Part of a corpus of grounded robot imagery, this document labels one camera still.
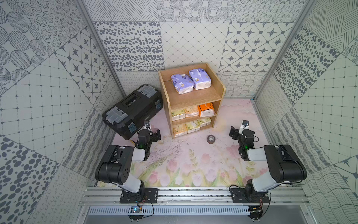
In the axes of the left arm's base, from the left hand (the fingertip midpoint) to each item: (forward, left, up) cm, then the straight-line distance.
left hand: (151, 128), depth 94 cm
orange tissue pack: (+4, -36, +16) cm, 40 cm away
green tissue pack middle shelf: (0, -19, +14) cm, 24 cm away
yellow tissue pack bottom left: (0, -20, -1) cm, 20 cm away
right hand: (+2, -61, -1) cm, 61 cm away
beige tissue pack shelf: (+4, -28, +14) cm, 31 cm away
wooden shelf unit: (+6, -44, -3) cm, 44 cm away
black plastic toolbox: (+1, +13, +11) cm, 18 cm away
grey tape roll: (-4, -42, -7) cm, 42 cm away
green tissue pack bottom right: (+7, -38, -1) cm, 39 cm away
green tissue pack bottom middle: (+2, -29, 0) cm, 29 cm away
